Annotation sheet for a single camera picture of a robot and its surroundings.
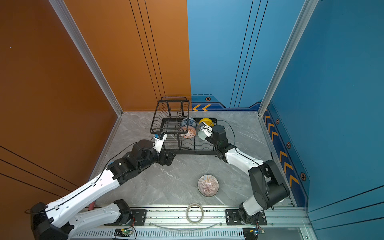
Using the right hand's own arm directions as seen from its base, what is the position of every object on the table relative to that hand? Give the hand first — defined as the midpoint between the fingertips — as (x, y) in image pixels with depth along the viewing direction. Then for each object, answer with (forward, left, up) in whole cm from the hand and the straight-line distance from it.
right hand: (211, 125), depth 89 cm
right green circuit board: (-51, -16, -19) cm, 57 cm away
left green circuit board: (-51, +44, -19) cm, 70 cm away
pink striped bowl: (-30, +3, -15) cm, 34 cm away
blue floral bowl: (+15, +15, -13) cm, 25 cm away
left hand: (-18, +22, +5) cm, 29 cm away
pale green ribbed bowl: (-4, +6, -5) cm, 9 cm away
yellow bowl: (+7, +2, -5) cm, 9 cm away
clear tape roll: (-42, +14, -18) cm, 48 cm away
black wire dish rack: (+17, +28, -4) cm, 33 cm away
